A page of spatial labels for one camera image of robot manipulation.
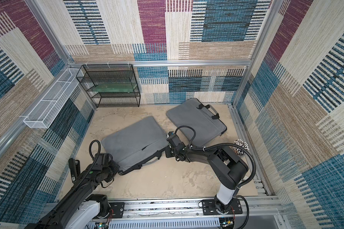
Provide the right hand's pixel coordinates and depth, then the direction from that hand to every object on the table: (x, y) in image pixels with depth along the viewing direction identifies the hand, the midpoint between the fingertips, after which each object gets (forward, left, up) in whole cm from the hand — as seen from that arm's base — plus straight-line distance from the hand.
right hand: (170, 151), depth 93 cm
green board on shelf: (+33, +37, +26) cm, 56 cm away
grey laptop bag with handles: (+25, -24, +2) cm, 35 cm away
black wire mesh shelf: (+45, +55, +28) cm, 76 cm away
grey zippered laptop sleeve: (+3, +22, +3) cm, 22 cm away
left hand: (-10, +30, +1) cm, 32 cm away
